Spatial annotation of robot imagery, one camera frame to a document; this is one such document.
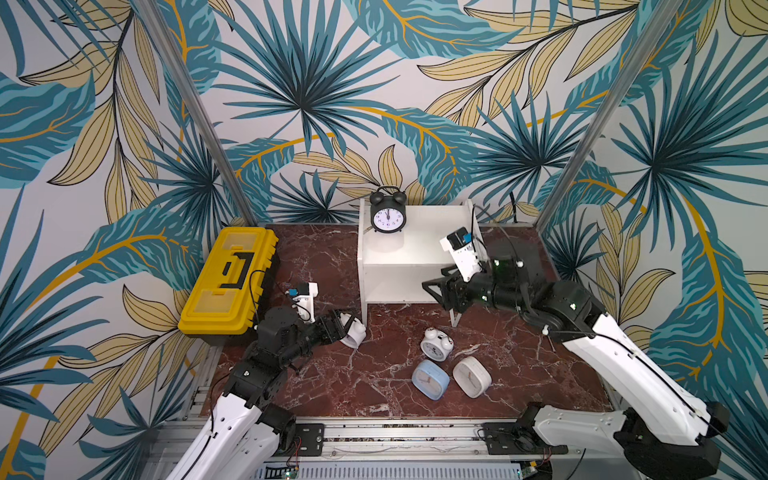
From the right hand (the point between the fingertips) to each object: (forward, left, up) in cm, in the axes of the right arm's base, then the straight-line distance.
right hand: (434, 277), depth 63 cm
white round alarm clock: (+1, +18, -28) cm, 33 cm away
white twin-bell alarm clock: (-4, -4, -27) cm, 28 cm away
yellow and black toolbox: (+7, +51, -16) cm, 54 cm away
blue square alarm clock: (-12, -1, -29) cm, 32 cm away
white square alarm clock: (-12, -12, -29) cm, 33 cm away
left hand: (-3, +19, -13) cm, 23 cm away
